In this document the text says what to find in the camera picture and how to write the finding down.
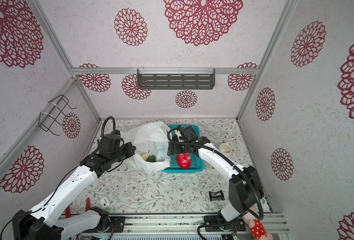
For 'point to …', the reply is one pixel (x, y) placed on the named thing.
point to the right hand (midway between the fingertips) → (175, 144)
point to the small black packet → (216, 196)
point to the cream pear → (145, 155)
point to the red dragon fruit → (184, 160)
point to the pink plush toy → (256, 225)
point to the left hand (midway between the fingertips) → (136, 149)
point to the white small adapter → (104, 201)
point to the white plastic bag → (152, 137)
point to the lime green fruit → (151, 159)
